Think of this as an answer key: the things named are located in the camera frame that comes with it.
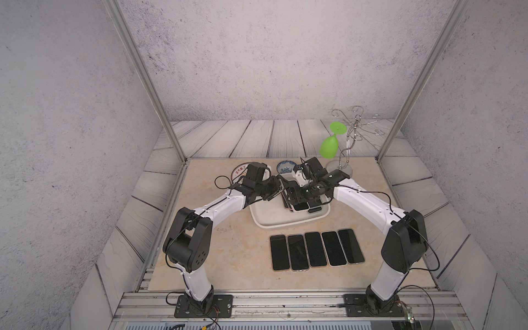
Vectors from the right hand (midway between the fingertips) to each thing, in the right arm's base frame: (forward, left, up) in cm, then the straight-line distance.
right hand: (294, 197), depth 84 cm
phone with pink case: (-17, -9, -16) cm, 25 cm away
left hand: (+4, +1, +1) cm, 4 cm away
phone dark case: (-14, -17, -17) cm, 28 cm away
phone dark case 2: (+3, -10, -14) cm, 18 cm away
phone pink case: (-17, +6, -15) cm, 23 cm away
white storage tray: (+1, +9, -15) cm, 17 cm away
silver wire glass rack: (+28, -28, +13) cm, 41 cm away
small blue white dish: (+27, +2, -11) cm, 29 cm away
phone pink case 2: (-4, -1, -1) cm, 4 cm away
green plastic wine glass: (+24, -17, +7) cm, 30 cm away
